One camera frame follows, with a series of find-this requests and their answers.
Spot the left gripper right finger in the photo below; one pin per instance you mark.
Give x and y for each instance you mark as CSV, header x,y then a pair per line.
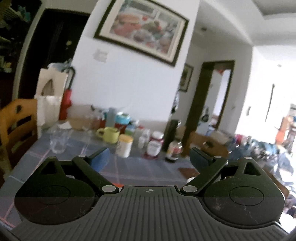
x,y
209,169

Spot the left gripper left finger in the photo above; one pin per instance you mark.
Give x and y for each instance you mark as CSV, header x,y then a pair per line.
x,y
87,169

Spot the dark wooden coaster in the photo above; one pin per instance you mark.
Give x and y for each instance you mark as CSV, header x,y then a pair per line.
x,y
188,172

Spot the white ceramic bowl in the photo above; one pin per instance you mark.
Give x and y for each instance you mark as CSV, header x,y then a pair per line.
x,y
192,181

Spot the yellow green mug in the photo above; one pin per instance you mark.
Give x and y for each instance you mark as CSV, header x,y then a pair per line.
x,y
108,134

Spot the white yellow-lid container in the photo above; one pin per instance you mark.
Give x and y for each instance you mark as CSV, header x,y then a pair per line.
x,y
124,145

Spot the dark glass sauce bottle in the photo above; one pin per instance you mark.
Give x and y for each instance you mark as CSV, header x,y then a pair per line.
x,y
172,142

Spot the clear drinking glass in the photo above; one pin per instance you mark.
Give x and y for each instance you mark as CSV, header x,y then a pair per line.
x,y
59,140

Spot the grey blue tumbler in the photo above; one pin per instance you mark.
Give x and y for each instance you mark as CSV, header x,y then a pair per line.
x,y
111,117

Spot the teal lidded container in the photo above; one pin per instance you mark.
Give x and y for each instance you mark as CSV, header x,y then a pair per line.
x,y
122,119

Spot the red supplement jar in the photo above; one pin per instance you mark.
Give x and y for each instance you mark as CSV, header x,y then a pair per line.
x,y
154,145

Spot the wooden chair left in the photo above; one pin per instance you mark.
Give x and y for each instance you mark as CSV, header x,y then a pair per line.
x,y
18,129

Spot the white paper bag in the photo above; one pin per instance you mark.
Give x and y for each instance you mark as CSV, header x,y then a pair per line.
x,y
49,93

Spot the small framed picture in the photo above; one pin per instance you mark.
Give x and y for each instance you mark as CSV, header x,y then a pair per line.
x,y
186,78

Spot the large framed food painting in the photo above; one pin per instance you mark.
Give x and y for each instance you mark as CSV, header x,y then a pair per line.
x,y
146,27

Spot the white wall switch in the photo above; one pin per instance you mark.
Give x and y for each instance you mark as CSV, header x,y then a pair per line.
x,y
100,55

